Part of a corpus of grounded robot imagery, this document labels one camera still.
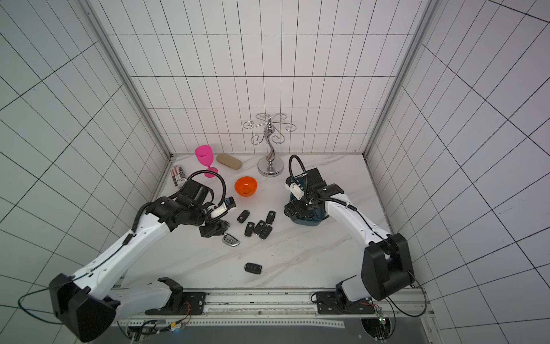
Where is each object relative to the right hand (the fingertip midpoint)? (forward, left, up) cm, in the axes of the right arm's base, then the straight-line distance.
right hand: (295, 201), depth 86 cm
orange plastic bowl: (+12, +24, -8) cm, 28 cm away
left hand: (-14, +29, +4) cm, 32 cm away
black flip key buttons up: (-9, +12, -11) cm, 19 cm away
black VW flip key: (-3, +23, -10) cm, 25 cm away
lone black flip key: (-24, +15, -11) cm, 31 cm away
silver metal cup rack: (+29, +14, -11) cm, 34 cm away
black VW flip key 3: (-7, +15, -11) cm, 20 cm away
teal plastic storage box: (-3, -9, -11) cm, 15 cm away
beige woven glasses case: (+30, +37, -10) cm, 48 cm away
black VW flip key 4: (-2, +11, -12) cm, 16 cm away
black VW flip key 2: (-8, +19, -11) cm, 24 cm away
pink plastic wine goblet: (+23, +45, +2) cm, 50 cm away
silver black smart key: (-14, +27, -11) cm, 32 cm away
